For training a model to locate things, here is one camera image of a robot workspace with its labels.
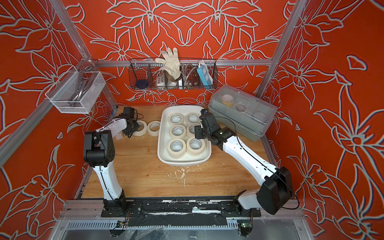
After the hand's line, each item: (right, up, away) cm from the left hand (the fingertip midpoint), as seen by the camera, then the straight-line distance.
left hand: (134, 127), depth 102 cm
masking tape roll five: (+31, -13, -8) cm, 34 cm away
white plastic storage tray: (+22, -7, -3) cm, 23 cm away
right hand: (+43, +1, -23) cm, 48 cm away
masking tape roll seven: (+41, +7, +8) cm, 43 cm away
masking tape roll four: (+6, -2, -1) cm, 7 cm away
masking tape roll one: (+12, -1, +4) cm, 13 cm away
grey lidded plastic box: (+74, +8, -14) cm, 76 cm away
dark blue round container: (+7, +29, -6) cm, 31 cm away
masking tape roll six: (+43, -12, -8) cm, 46 cm away
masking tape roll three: (+31, -3, +1) cm, 31 cm away
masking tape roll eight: (+40, -1, -2) cm, 40 cm away
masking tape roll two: (+28, +6, +8) cm, 30 cm away
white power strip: (+20, +30, -8) cm, 37 cm away
